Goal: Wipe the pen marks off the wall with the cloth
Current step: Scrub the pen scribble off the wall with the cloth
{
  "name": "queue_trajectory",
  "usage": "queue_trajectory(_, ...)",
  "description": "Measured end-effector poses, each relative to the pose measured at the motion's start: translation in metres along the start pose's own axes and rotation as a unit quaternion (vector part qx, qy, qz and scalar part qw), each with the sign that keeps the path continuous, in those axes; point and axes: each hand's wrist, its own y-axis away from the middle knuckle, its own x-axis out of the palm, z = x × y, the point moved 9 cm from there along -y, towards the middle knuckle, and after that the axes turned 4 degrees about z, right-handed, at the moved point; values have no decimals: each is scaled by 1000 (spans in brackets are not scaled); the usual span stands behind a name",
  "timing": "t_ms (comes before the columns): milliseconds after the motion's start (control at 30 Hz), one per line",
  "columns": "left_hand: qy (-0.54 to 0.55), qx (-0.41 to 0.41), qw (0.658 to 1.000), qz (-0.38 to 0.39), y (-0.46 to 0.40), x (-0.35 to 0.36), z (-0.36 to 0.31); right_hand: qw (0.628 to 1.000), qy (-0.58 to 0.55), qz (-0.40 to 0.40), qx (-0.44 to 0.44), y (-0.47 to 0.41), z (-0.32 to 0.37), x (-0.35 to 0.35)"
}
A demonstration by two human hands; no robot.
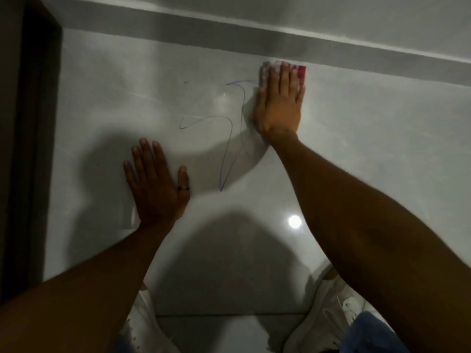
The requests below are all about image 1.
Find person's right forearm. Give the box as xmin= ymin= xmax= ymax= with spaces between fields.
xmin=263 ymin=130 xmax=471 ymax=353

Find person's left forearm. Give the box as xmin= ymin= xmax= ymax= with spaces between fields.
xmin=0 ymin=222 xmax=176 ymax=353

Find red and white sponge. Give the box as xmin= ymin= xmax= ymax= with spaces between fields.
xmin=262 ymin=60 xmax=307 ymax=89

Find dark wooden door frame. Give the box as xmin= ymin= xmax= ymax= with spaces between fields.
xmin=0 ymin=0 xmax=64 ymax=306

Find person's right white shoe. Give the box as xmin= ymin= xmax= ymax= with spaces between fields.
xmin=283 ymin=265 xmax=372 ymax=353

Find person's white shoe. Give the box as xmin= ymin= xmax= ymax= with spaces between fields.
xmin=110 ymin=282 xmax=182 ymax=353
xmin=283 ymin=265 xmax=372 ymax=353

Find person's right hand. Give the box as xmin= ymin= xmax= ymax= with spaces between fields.
xmin=253 ymin=61 xmax=306 ymax=141

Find person's left white shoe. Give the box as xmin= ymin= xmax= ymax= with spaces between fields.
xmin=110 ymin=282 xmax=182 ymax=353

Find blue jeans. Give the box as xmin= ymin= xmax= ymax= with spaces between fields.
xmin=339 ymin=312 xmax=410 ymax=353

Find person's left hand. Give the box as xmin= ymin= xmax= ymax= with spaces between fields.
xmin=123 ymin=138 xmax=191 ymax=232

